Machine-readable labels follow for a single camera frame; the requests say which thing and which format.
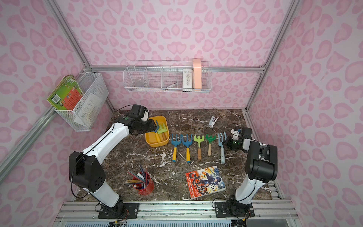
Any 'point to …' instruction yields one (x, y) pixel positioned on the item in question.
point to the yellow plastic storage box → (151, 137)
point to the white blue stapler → (212, 121)
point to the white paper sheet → (89, 109)
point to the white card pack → (187, 78)
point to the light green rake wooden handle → (199, 153)
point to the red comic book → (204, 181)
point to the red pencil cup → (143, 182)
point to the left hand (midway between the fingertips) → (154, 124)
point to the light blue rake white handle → (222, 153)
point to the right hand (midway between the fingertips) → (223, 141)
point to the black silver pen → (166, 88)
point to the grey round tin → (139, 83)
